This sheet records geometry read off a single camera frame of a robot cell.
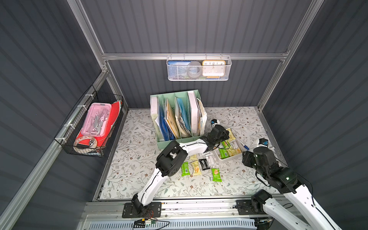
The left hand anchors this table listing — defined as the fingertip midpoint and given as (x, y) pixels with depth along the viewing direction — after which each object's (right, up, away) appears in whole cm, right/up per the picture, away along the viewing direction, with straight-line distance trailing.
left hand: (230, 131), depth 91 cm
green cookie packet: (-29, -23, -5) cm, 37 cm away
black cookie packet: (-17, -20, -4) cm, 27 cm away
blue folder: (-41, -1, 0) cm, 41 cm away
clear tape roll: (-72, -5, -25) cm, 76 cm away
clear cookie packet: (-13, -19, -2) cm, 23 cm away
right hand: (+5, -10, -18) cm, 21 cm away
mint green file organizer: (-34, +9, -8) cm, 37 cm away
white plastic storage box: (0, -12, +2) cm, 12 cm away
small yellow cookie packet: (-24, -17, 0) cm, 29 cm away
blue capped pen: (+12, -10, +5) cm, 17 cm away
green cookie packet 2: (-11, -25, -7) cm, 28 cm away
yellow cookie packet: (-22, -22, -5) cm, 32 cm away
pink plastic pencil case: (-74, +7, -19) cm, 77 cm away
